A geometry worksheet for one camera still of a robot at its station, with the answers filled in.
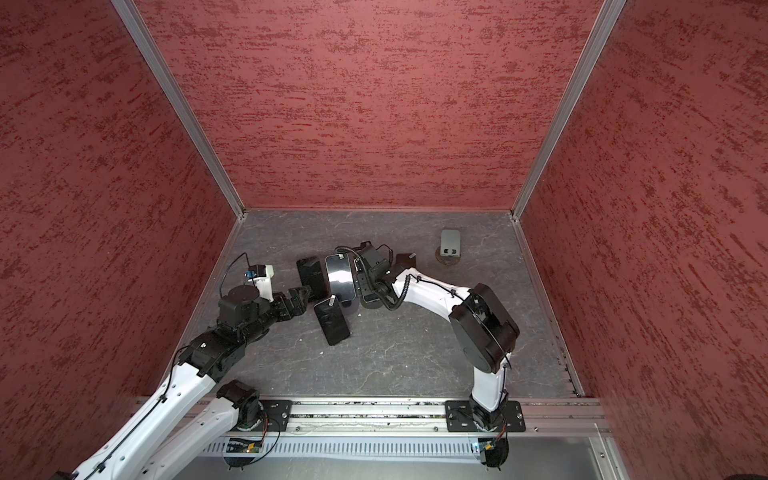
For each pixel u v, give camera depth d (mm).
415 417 756
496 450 706
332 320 830
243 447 720
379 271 697
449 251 1027
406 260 1074
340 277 900
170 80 831
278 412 741
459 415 741
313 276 923
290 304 681
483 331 474
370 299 877
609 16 712
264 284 678
